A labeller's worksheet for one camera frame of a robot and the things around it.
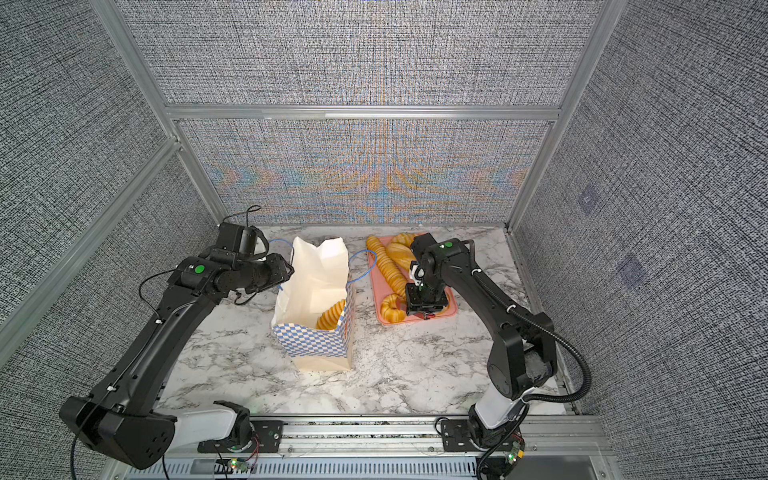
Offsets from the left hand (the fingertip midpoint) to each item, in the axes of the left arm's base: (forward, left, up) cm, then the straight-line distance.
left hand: (290, 270), depth 75 cm
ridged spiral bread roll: (-3, -8, -20) cm, 21 cm away
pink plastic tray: (+11, -24, -26) cm, 37 cm away
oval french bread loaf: (+19, -31, -17) cm, 40 cm away
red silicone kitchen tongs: (-11, -33, -6) cm, 35 cm away
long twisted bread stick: (+17, -26, -22) cm, 38 cm away
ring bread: (-1, -26, -21) cm, 33 cm away
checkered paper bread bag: (+9, -3, -19) cm, 21 cm away
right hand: (-6, -32, -12) cm, 35 cm away
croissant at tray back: (+28, -33, -20) cm, 48 cm away
